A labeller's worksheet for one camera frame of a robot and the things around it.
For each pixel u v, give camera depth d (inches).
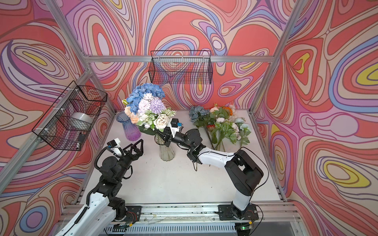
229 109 43.7
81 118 28.3
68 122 27.3
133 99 24.3
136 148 26.6
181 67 37.7
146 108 20.4
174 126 23.7
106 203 21.5
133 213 28.8
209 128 40.0
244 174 18.3
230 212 28.9
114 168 22.6
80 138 28.3
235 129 38.1
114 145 25.9
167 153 36.0
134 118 26.8
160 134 27.1
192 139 23.4
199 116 41.2
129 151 26.4
